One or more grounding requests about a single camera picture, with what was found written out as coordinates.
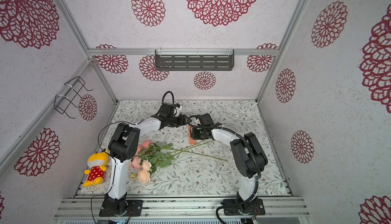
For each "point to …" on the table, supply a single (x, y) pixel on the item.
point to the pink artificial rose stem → (147, 147)
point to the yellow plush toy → (97, 162)
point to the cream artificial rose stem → (161, 160)
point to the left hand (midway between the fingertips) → (190, 121)
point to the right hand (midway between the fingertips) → (191, 133)
